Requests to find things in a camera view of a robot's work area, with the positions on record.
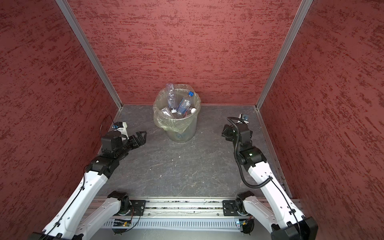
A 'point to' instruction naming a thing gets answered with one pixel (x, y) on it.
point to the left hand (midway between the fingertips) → (140, 137)
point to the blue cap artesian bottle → (185, 104)
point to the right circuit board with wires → (248, 225)
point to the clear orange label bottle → (192, 111)
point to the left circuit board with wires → (118, 222)
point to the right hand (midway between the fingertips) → (232, 129)
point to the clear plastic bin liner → (181, 92)
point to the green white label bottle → (167, 111)
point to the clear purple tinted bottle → (171, 95)
